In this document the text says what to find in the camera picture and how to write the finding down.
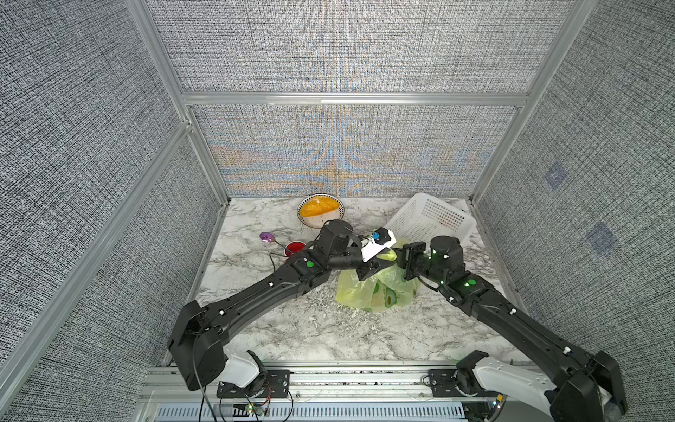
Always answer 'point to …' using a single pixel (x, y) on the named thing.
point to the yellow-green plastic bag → (388, 289)
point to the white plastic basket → (424, 217)
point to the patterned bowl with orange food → (316, 209)
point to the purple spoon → (269, 237)
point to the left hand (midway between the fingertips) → (395, 254)
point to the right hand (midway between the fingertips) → (387, 238)
